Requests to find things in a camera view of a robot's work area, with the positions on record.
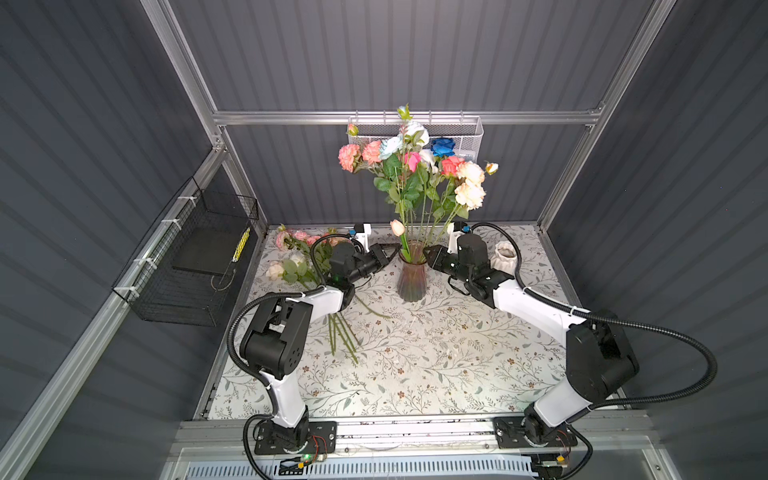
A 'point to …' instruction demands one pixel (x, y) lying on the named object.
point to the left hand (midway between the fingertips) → (403, 246)
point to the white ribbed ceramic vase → (504, 258)
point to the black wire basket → (183, 271)
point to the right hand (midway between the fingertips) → (426, 252)
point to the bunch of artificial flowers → (305, 258)
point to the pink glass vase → (412, 271)
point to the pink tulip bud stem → (398, 229)
